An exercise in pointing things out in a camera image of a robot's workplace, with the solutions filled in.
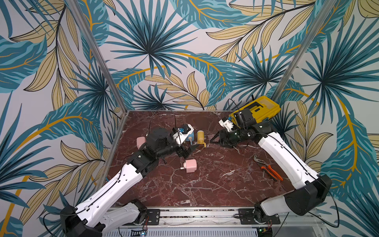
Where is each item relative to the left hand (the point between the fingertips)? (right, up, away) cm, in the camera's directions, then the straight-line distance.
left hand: (191, 139), depth 67 cm
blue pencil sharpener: (+1, 0, +30) cm, 30 cm away
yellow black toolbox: (+48, +18, +33) cm, 61 cm away
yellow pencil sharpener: (+6, -2, +29) cm, 29 cm away
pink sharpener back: (0, -16, +17) cm, 23 cm away
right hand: (+11, -2, +5) cm, 12 cm away
